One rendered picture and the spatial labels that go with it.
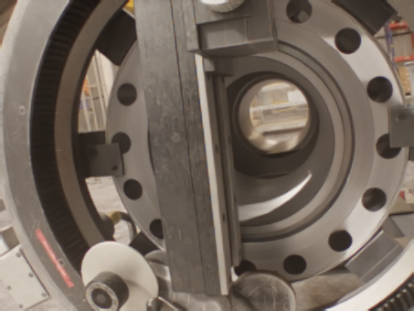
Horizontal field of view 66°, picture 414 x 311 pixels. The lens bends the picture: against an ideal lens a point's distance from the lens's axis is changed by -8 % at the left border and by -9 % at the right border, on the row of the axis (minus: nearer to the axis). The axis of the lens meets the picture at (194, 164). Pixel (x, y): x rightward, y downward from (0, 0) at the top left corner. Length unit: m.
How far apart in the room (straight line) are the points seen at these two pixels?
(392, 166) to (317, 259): 0.17
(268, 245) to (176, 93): 0.28
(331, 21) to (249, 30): 0.22
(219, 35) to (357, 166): 0.28
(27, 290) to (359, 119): 0.58
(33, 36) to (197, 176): 0.28
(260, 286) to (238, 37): 0.31
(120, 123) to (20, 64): 0.17
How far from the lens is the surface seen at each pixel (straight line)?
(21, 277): 0.65
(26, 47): 0.49
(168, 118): 0.37
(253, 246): 0.54
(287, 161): 1.15
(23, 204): 0.53
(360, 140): 0.50
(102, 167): 0.57
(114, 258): 0.46
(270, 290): 0.48
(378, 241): 0.54
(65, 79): 0.52
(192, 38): 0.30
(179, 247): 0.40
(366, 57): 0.50
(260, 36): 0.30
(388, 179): 0.52
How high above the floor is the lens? 0.65
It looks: 8 degrees down
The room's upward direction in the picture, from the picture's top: 10 degrees counter-clockwise
